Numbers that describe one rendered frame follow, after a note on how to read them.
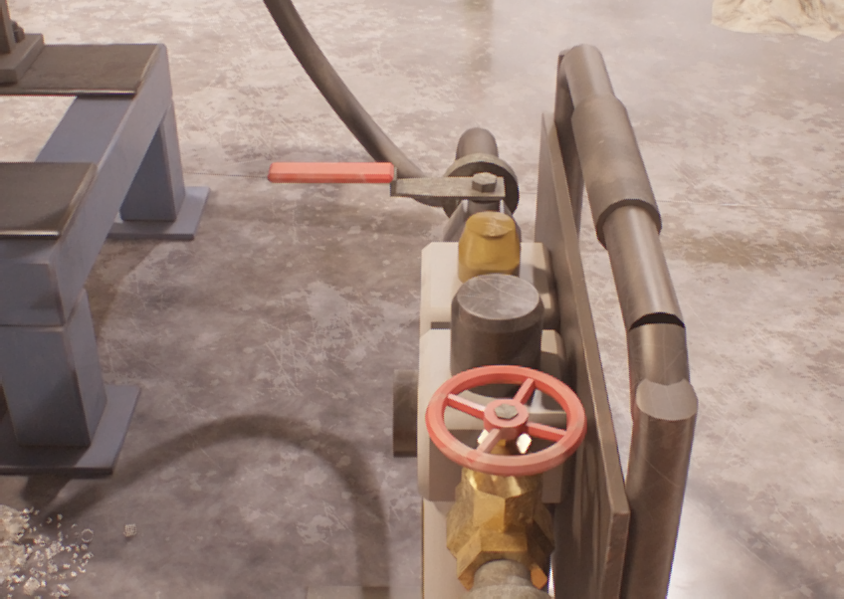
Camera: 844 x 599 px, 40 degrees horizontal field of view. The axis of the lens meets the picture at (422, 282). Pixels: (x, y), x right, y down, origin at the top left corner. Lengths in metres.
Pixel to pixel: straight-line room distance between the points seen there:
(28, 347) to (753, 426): 0.78
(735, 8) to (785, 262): 0.97
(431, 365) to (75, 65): 1.02
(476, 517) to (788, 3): 2.06
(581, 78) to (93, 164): 0.73
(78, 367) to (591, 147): 0.76
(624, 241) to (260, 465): 0.78
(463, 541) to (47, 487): 0.78
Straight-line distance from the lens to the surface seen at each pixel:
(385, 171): 0.76
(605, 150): 0.60
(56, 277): 1.17
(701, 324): 1.49
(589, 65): 0.71
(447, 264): 0.70
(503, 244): 0.67
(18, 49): 1.58
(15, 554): 1.21
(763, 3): 2.49
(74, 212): 1.23
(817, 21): 2.50
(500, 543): 0.54
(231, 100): 2.06
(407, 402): 0.61
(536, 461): 0.50
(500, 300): 0.59
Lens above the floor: 0.84
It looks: 33 degrees down
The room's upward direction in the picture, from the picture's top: straight up
